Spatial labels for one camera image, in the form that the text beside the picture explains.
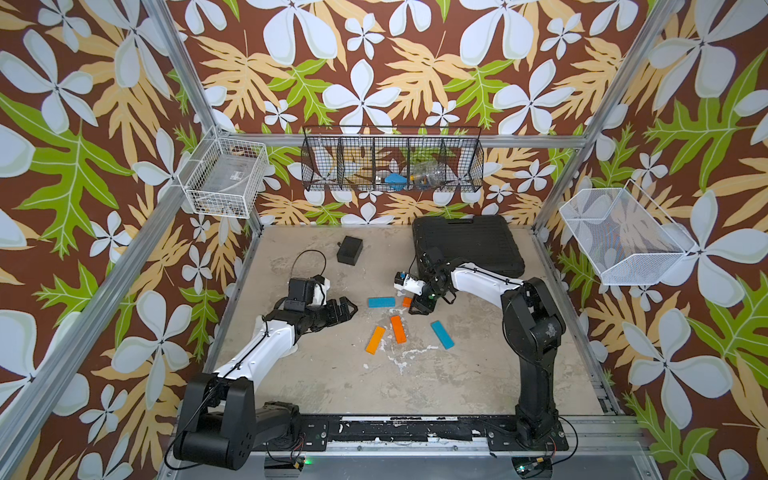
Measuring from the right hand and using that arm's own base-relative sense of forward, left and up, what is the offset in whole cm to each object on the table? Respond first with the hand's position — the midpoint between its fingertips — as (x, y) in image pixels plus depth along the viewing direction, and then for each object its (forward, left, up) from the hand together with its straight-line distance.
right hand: (413, 301), depth 97 cm
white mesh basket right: (+5, -57, +26) cm, 62 cm away
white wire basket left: (+22, +56, +33) cm, 69 cm away
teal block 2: (-11, -8, -2) cm, 14 cm away
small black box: (+21, +23, +2) cm, 31 cm away
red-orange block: (-11, +5, -1) cm, 12 cm away
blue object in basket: (+29, +6, +27) cm, 40 cm away
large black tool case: (+22, -28, +5) cm, 36 cm away
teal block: (+1, +11, -2) cm, 11 cm away
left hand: (-7, +21, +8) cm, 23 cm away
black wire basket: (+37, +7, +30) cm, 48 cm away
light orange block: (-12, +12, -2) cm, 18 cm away
